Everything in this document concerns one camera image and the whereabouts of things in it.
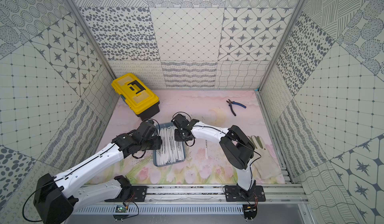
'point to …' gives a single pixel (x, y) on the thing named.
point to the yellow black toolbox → (138, 96)
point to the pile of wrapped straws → (206, 150)
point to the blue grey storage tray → (161, 125)
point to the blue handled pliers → (230, 102)
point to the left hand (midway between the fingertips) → (158, 139)
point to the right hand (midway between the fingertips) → (180, 138)
